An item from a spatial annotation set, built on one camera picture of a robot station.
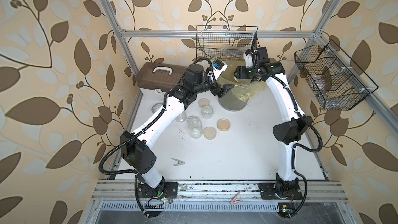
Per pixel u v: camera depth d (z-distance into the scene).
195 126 0.93
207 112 1.02
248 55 0.74
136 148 0.42
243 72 0.75
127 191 0.75
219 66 0.58
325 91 0.77
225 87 0.62
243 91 0.85
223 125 0.98
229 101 0.96
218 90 0.64
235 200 0.71
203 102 1.09
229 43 0.98
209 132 0.93
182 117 1.02
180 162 0.83
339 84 0.72
